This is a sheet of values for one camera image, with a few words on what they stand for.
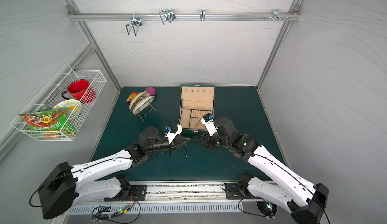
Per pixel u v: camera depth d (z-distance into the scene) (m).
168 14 0.76
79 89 0.67
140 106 0.88
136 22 0.78
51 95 0.65
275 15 0.77
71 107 0.68
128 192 0.67
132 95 1.14
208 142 0.61
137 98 0.90
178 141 0.66
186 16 0.80
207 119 0.62
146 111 1.03
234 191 0.73
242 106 1.09
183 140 0.68
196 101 1.00
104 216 0.68
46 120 0.55
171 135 0.62
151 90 1.12
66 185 0.40
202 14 0.72
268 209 0.71
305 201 0.39
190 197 0.73
